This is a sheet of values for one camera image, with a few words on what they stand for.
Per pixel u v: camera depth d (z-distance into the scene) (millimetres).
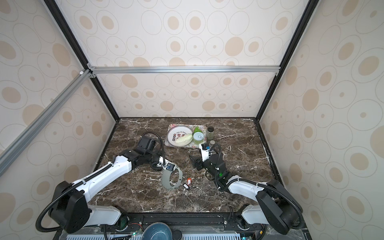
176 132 1096
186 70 916
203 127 1133
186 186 853
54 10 680
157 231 700
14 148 524
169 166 672
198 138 1011
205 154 716
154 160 697
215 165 619
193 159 747
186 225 739
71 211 402
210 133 1005
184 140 1022
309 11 689
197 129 1023
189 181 875
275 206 425
